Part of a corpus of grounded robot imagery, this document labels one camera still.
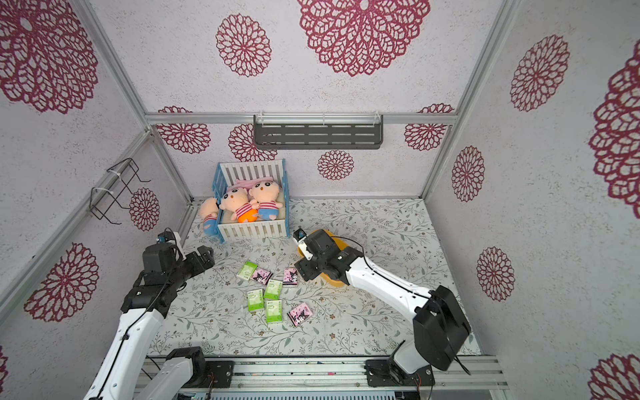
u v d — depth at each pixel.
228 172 1.09
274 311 0.83
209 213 1.05
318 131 0.95
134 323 0.47
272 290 0.89
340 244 0.63
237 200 1.02
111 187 0.76
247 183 1.12
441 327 0.42
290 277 0.92
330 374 0.76
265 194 1.03
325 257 0.61
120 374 0.41
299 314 0.83
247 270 0.95
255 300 0.86
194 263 0.69
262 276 0.92
